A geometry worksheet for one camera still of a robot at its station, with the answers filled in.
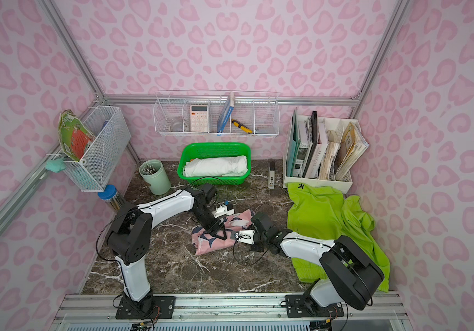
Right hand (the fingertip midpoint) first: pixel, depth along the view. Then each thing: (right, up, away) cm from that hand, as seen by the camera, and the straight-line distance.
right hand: (247, 232), depth 89 cm
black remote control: (+13, +25, +19) cm, 34 cm away
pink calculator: (-22, +51, +6) cm, 56 cm away
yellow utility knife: (-3, +48, +9) cm, 49 cm away
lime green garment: (+37, +6, +6) cm, 38 cm away
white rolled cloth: (-16, +29, +13) cm, 36 cm away
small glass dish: (-33, +47, +7) cm, 58 cm away
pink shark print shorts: (-17, -2, -7) cm, 19 cm away
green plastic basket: (-29, +39, +29) cm, 56 cm away
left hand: (-11, +1, -2) cm, 11 cm away
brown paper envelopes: (+46, +37, +2) cm, 59 cm away
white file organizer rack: (+32, +35, +3) cm, 48 cm away
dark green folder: (+19, +37, -3) cm, 41 cm away
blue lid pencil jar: (-54, +17, -7) cm, 57 cm away
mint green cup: (-43, +25, +6) cm, 50 cm away
